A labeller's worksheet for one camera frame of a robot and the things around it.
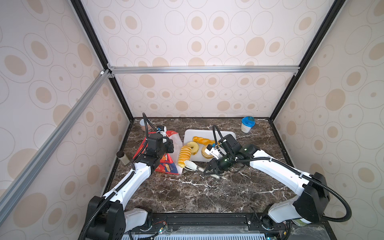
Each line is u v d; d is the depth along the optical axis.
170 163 0.80
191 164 0.76
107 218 0.39
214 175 0.67
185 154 0.82
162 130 0.71
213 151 0.71
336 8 0.68
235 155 0.56
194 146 0.99
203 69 0.91
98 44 0.80
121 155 0.88
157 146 0.61
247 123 1.05
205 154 0.72
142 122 1.18
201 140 1.03
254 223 0.73
